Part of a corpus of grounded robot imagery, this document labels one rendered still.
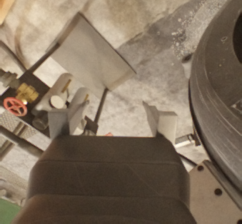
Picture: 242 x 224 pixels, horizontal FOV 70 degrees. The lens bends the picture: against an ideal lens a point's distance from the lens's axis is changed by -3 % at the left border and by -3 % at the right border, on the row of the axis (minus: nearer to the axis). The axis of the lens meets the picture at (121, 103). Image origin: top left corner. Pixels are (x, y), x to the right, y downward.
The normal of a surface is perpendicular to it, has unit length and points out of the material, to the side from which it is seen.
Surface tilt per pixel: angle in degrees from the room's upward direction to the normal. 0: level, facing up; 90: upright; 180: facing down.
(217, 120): 85
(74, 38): 0
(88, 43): 0
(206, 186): 90
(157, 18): 0
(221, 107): 89
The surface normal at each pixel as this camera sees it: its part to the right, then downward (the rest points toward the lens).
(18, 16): -0.13, 0.64
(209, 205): -0.68, -0.61
